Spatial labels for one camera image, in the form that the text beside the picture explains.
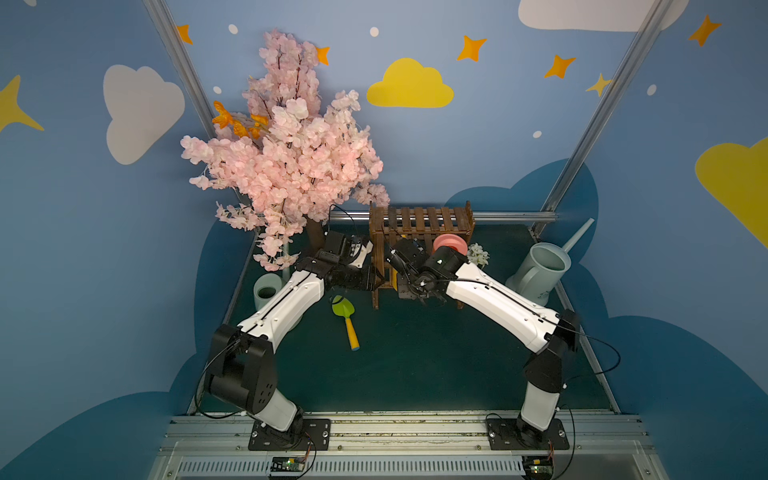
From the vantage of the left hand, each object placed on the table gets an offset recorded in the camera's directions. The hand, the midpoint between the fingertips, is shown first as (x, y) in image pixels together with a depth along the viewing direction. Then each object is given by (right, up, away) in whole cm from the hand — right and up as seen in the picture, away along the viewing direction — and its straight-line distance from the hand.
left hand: (378, 275), depth 85 cm
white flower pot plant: (+32, +6, +11) cm, 34 cm away
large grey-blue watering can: (+47, 0, -1) cm, 47 cm away
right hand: (+10, -2, -5) cm, 11 cm away
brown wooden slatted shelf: (+3, +15, +1) cm, 15 cm away
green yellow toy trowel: (-12, -11, +11) cm, 19 cm away
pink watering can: (+21, +10, -3) cm, 24 cm away
